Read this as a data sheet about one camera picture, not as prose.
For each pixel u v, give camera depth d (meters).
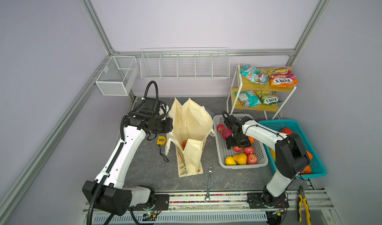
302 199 0.74
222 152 0.90
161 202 0.74
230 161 0.82
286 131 0.91
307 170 0.79
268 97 0.94
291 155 0.47
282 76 0.79
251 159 0.83
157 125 0.60
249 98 0.94
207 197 0.76
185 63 0.99
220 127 0.96
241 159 0.81
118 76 1.00
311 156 0.79
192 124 0.95
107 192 0.37
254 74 0.82
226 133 0.90
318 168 0.78
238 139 0.68
